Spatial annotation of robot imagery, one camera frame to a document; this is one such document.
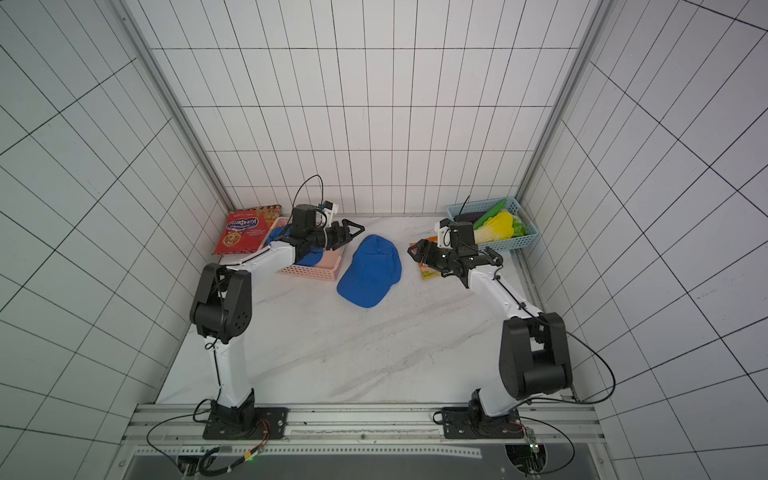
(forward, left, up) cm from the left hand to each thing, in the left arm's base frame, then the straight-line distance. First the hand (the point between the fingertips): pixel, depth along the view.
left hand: (357, 236), depth 93 cm
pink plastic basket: (-7, +10, -8) cm, 14 cm away
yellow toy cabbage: (+10, -50, -5) cm, 52 cm away
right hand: (-8, -15, +2) cm, 17 cm away
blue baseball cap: (-5, -6, -10) cm, 13 cm away
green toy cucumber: (+21, -52, -9) cm, 56 cm away
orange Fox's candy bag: (-4, -23, -14) cm, 27 cm away
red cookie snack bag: (+12, +44, -12) cm, 47 cm away
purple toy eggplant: (+18, -42, -11) cm, 47 cm away
